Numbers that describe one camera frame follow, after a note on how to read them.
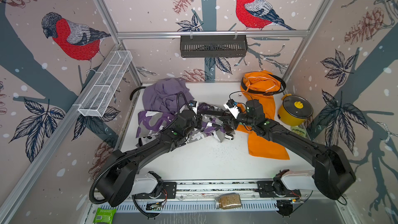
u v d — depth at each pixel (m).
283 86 1.18
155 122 0.89
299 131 0.93
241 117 0.70
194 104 0.73
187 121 0.63
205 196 0.73
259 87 1.08
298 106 0.90
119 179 0.41
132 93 1.17
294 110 0.91
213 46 1.07
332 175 0.42
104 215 0.67
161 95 1.06
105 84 0.79
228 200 0.67
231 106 0.68
